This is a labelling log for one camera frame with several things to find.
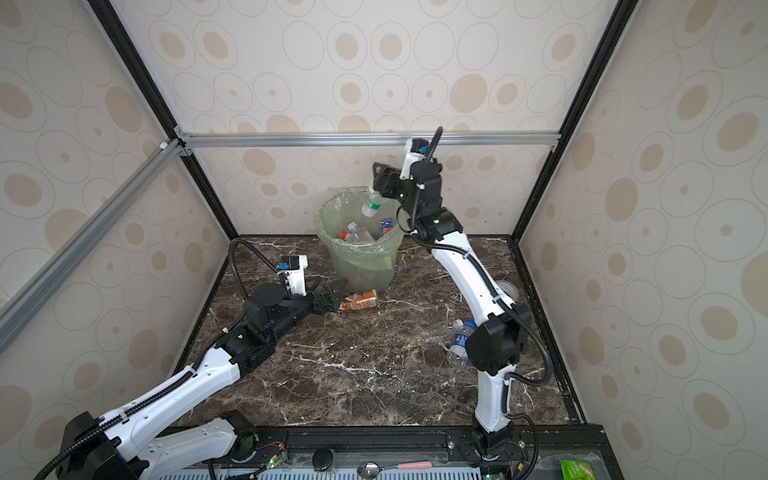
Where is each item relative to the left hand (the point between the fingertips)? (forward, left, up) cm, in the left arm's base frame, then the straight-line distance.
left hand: (341, 277), depth 71 cm
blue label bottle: (+25, -10, -8) cm, 29 cm away
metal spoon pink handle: (-36, -7, -29) cm, 47 cm away
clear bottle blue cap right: (-7, -32, -29) cm, 44 cm away
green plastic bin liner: (+11, -4, -2) cm, 12 cm away
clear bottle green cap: (+20, -7, +6) cm, 22 cm away
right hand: (+23, -10, +15) cm, 30 cm away
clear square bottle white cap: (+28, 0, -14) cm, 31 cm away
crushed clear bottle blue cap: (-1, -29, -29) cm, 41 cm away
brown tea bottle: (+8, -2, -24) cm, 26 cm away
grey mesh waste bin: (+28, -2, -15) cm, 32 cm away
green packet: (-36, -54, -26) cm, 70 cm away
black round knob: (-35, +3, -18) cm, 39 cm away
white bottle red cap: (+29, +5, -16) cm, 33 cm away
